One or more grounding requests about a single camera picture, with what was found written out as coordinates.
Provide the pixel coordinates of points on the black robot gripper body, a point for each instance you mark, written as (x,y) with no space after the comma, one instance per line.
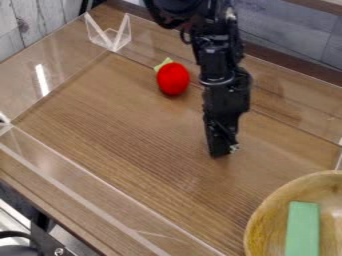
(226,95)

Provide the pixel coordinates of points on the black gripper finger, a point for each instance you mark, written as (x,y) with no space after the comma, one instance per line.
(221,134)

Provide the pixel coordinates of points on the brown wooden bowl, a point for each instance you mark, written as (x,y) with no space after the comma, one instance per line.
(265,234)

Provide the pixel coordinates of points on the green rectangular block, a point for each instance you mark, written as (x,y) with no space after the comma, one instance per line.
(304,229)

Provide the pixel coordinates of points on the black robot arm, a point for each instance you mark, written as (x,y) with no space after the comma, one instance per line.
(209,28)

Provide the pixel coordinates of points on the small light green piece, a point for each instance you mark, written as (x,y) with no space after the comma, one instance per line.
(165,62)

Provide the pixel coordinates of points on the clear acrylic corner bracket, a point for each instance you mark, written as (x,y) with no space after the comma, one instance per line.
(111,39)

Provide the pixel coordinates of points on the black metal table bracket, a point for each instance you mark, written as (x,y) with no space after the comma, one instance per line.
(42,226)

